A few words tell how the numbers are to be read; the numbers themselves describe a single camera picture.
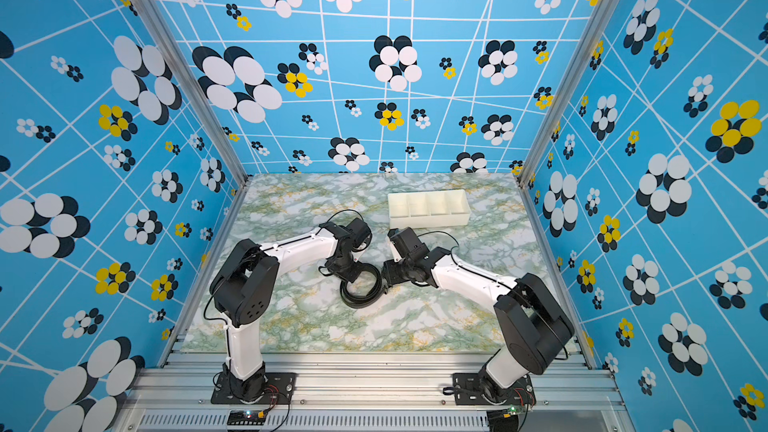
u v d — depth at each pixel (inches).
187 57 34.1
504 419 27.8
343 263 30.9
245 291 19.7
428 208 41.8
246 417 28.4
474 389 28.5
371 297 34.2
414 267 25.8
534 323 17.2
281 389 28.9
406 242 26.8
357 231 30.2
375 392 28.9
